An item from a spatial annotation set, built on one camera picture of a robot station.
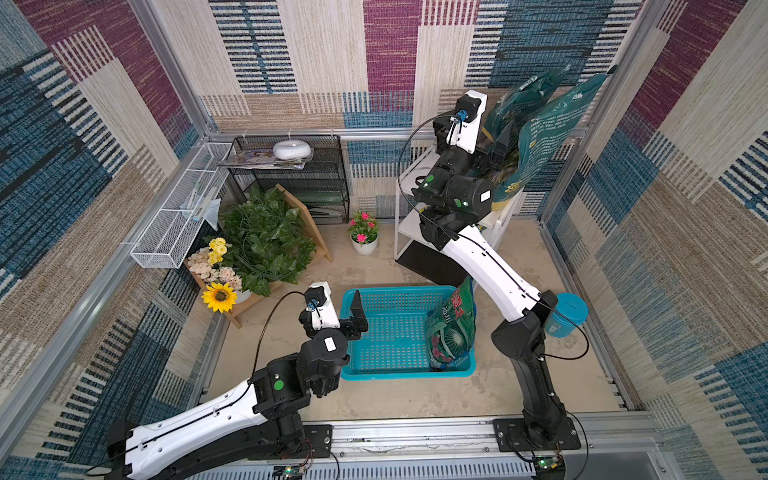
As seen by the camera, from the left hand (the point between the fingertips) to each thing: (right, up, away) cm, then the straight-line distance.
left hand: (343, 295), depth 67 cm
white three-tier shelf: (+36, +15, +4) cm, 39 cm away
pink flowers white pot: (+2, +16, +32) cm, 36 cm away
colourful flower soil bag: (+26, -10, +9) cm, 29 cm away
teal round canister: (+60, -5, +16) cm, 62 cm away
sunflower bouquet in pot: (-29, +1, +5) cm, 30 cm away
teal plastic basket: (+12, -18, +22) cm, 31 cm away
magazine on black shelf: (-27, +37, +23) cm, 52 cm away
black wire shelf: (-15, +33, +44) cm, 57 cm away
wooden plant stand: (-29, -4, +7) cm, 30 cm away
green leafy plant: (-23, +13, +17) cm, 32 cm away
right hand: (+29, +34, -10) cm, 45 cm away
